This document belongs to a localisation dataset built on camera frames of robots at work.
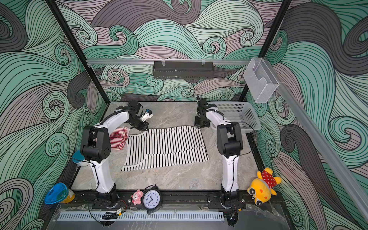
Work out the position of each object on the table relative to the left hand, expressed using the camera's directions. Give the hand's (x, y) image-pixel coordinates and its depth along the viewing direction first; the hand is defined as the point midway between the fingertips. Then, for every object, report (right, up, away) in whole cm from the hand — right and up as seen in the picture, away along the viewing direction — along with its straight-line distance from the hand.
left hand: (147, 128), depth 95 cm
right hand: (+36, +1, +4) cm, 36 cm away
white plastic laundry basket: (+71, +11, +15) cm, 74 cm away
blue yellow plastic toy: (-36, -29, -28) cm, 54 cm away
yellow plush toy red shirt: (+64, -28, -25) cm, 74 cm away
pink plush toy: (+1, -33, -24) cm, 41 cm away
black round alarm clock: (+8, -34, -24) cm, 42 cm away
